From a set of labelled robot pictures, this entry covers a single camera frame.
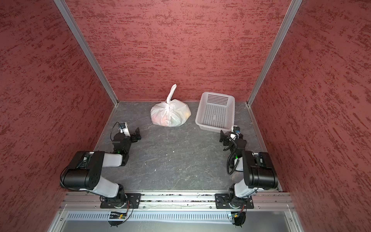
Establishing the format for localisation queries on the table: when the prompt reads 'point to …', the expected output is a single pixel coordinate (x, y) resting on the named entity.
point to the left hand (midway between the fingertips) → (131, 131)
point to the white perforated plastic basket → (215, 112)
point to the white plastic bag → (170, 113)
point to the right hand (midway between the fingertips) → (227, 131)
